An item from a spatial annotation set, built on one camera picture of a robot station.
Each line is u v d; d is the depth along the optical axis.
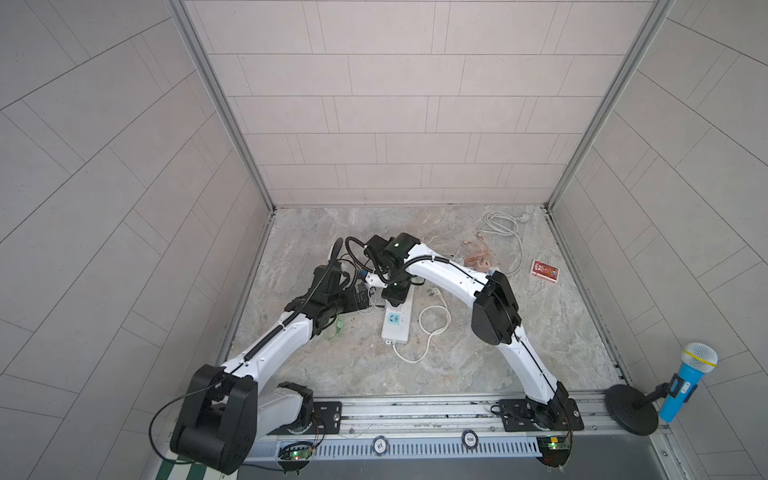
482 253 1.03
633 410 0.71
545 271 0.96
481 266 0.91
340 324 0.85
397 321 0.85
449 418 0.72
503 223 1.11
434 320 0.87
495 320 0.54
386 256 0.65
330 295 0.66
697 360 0.57
